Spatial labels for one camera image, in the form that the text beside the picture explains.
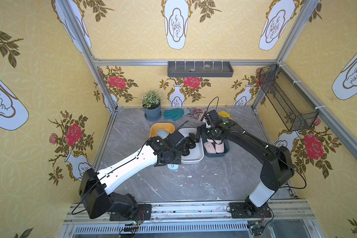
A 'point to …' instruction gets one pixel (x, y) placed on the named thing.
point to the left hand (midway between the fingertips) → (178, 159)
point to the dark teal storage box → (226, 148)
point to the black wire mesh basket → (296, 108)
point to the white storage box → (196, 154)
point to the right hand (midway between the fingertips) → (201, 135)
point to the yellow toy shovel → (224, 113)
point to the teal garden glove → (174, 114)
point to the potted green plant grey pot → (151, 105)
